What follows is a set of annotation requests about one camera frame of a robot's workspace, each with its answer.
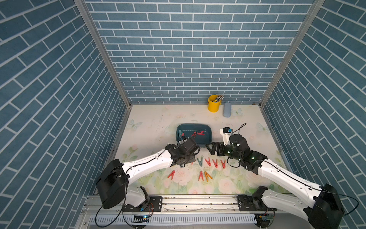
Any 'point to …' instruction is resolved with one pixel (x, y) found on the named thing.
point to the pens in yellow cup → (219, 98)
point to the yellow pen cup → (213, 107)
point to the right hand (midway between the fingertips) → (212, 145)
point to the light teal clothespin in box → (179, 133)
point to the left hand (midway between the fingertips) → (195, 159)
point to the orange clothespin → (207, 175)
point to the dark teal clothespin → (200, 162)
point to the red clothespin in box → (194, 133)
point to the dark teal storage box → (187, 130)
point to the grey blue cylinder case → (227, 109)
